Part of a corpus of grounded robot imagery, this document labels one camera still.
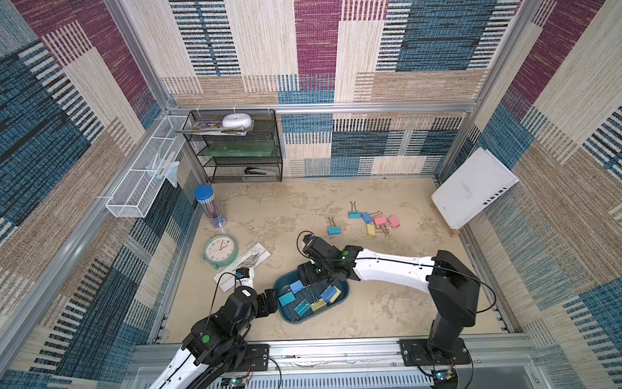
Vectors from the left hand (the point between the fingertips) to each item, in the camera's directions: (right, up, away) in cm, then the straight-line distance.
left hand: (270, 292), depth 78 cm
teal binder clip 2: (+22, +17, +24) cm, 37 cm away
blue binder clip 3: (+20, -2, +3) cm, 20 cm away
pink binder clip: (+41, +20, +24) cm, 52 cm away
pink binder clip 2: (+48, +20, +26) cm, 58 cm away
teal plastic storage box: (+9, -6, +5) cm, 11 cm away
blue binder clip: (+37, +22, +27) cm, 50 cm away
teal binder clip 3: (+5, -4, +5) cm, 8 cm away
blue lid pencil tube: (-25, +31, +11) cm, 41 cm away
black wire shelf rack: (-17, +51, +21) cm, 58 cm away
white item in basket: (-32, +39, +1) cm, 51 cm away
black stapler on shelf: (-11, +42, +31) cm, 53 cm away
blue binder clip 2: (+8, 0, +7) cm, 11 cm away
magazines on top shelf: (-23, +56, +13) cm, 62 cm away
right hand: (+11, +5, +5) cm, 13 cm away
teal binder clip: (+32, +24, +30) cm, 50 cm away
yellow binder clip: (+37, +17, +23) cm, 47 cm away
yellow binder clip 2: (+16, -6, +4) cm, 17 cm away
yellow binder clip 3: (+22, -2, +5) cm, 23 cm away
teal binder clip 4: (+10, -6, +3) cm, 12 cm away
